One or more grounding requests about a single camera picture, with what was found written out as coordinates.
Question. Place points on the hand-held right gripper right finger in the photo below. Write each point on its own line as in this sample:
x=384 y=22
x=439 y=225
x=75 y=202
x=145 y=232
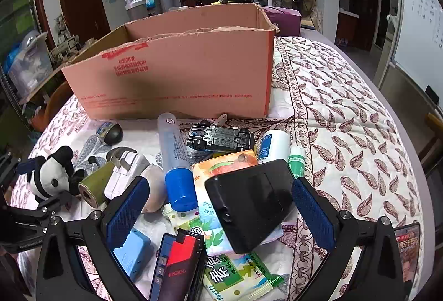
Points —
x=313 y=214

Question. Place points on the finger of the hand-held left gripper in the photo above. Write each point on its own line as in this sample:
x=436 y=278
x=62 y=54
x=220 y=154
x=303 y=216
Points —
x=29 y=165
x=52 y=207

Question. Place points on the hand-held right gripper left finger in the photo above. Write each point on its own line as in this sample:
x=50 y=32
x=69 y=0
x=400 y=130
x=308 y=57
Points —
x=126 y=211

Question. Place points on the panda plush toy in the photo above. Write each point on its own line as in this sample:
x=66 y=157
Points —
x=52 y=176

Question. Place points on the light beige stone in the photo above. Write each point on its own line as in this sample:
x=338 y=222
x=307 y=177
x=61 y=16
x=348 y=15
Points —
x=155 y=186

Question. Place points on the white charger plug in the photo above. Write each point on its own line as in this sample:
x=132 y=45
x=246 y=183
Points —
x=129 y=171

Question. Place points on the black case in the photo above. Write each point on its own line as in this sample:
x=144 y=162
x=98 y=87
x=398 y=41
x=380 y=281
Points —
x=249 y=204

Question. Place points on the blue remote control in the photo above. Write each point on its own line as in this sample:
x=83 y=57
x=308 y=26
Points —
x=161 y=266

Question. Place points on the green snack packet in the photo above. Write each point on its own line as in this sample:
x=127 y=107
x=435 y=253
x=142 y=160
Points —
x=238 y=276

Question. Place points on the brown cardboard box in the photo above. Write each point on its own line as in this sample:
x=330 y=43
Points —
x=173 y=79

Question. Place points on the olive green roll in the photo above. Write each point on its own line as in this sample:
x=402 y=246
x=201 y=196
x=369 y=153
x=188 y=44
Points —
x=95 y=183

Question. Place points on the light blue box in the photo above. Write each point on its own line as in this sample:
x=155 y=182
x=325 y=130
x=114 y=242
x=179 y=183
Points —
x=133 y=256

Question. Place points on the small green white tube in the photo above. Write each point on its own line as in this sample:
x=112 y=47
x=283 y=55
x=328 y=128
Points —
x=297 y=162

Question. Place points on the clear tube with blue cap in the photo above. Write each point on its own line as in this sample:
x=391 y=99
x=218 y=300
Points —
x=174 y=162

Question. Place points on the black and red lighter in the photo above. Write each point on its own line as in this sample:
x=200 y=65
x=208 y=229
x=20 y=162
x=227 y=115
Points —
x=181 y=263

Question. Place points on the white bottle with blue label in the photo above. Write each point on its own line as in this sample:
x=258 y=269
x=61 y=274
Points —
x=273 y=147

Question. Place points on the black round labelled object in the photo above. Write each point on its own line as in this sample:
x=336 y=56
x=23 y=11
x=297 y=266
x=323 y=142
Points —
x=112 y=133

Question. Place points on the green leaf tissue pack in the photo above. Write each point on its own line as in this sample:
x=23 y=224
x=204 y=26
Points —
x=211 y=235

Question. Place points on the orange snack packet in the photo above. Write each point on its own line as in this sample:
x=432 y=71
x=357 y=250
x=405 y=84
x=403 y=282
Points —
x=214 y=166

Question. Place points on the smartphone with lit screen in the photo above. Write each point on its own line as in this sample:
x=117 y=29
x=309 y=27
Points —
x=408 y=252

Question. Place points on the clear plastic storage box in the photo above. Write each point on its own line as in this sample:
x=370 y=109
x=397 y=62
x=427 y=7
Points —
x=29 y=62

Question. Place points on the blue toy car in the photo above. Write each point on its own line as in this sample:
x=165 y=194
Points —
x=221 y=138

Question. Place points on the paisley printed quilt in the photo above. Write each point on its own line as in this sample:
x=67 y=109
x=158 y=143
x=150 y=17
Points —
x=346 y=96

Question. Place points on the wood framed window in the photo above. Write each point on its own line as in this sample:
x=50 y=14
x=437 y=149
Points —
x=17 y=20

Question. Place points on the brown wooden door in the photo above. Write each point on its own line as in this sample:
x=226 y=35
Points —
x=83 y=6

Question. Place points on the black whiteboard eraser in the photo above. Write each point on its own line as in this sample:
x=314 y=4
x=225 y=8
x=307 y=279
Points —
x=432 y=93

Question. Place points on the grey trash bin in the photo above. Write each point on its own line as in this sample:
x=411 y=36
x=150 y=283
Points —
x=136 y=10

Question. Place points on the purple box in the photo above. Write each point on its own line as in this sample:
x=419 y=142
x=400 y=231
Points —
x=287 y=24

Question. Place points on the dark brown door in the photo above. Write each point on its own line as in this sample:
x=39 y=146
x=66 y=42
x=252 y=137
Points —
x=363 y=6

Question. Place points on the whiteboard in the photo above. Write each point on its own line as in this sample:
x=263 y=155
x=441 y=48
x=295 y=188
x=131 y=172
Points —
x=418 y=27

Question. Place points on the standing fan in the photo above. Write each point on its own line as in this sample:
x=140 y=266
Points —
x=296 y=0

